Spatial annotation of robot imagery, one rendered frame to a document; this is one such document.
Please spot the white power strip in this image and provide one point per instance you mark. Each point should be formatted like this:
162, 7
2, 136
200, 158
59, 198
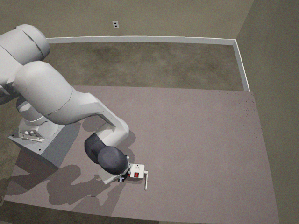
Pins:
137, 171

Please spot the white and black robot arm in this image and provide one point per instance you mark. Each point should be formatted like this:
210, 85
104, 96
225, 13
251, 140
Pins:
46, 100

